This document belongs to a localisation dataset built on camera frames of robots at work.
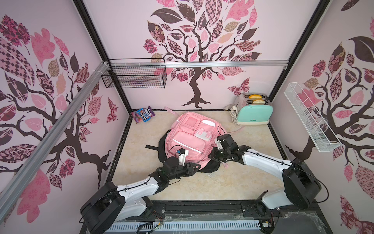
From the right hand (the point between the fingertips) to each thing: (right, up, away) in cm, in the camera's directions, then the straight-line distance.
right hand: (208, 157), depth 85 cm
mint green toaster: (+35, +31, +15) cm, 49 cm away
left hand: (-6, -5, -7) cm, 11 cm away
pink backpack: (-7, +13, +11) cm, 18 cm away
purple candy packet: (-45, +30, +33) cm, 63 cm away
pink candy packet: (-53, +24, +28) cm, 65 cm away
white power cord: (+22, +32, +23) cm, 45 cm away
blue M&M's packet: (-49, +29, +29) cm, 64 cm away
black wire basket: (-47, +54, +10) cm, 72 cm away
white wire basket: (+56, +14, -12) cm, 59 cm away
